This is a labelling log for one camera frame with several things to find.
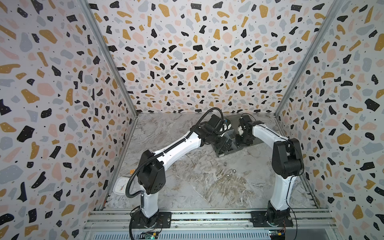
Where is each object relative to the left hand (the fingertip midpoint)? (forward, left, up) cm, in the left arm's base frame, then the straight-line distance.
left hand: (226, 139), depth 80 cm
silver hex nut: (-5, -1, -20) cm, 21 cm away
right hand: (+9, -10, -15) cm, 20 cm away
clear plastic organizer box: (+5, -9, -17) cm, 20 cm away
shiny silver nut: (-9, -6, -20) cm, 23 cm away
